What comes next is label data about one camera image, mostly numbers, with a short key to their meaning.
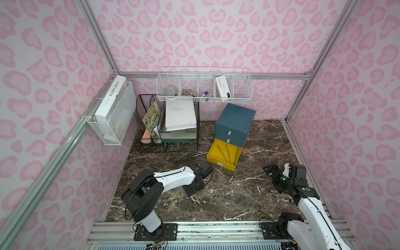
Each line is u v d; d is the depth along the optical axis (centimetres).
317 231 46
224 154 101
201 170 70
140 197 45
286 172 74
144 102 107
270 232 72
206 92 100
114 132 74
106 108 67
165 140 95
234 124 88
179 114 91
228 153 101
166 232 72
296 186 59
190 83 98
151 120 98
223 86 92
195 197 84
